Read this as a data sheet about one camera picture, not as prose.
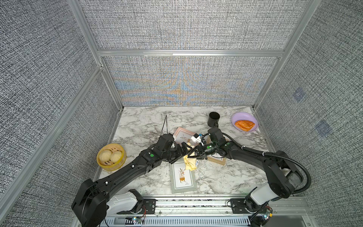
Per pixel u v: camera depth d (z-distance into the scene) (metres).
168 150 0.63
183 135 1.01
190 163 0.70
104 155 0.86
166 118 1.10
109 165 0.86
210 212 0.73
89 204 0.39
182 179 0.82
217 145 0.69
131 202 0.59
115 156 0.85
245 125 1.03
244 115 1.14
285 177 0.45
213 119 1.04
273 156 0.48
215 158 0.72
